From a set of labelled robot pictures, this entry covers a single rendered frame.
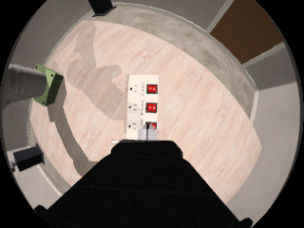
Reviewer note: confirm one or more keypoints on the white power strip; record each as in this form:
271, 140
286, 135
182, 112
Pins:
142, 103

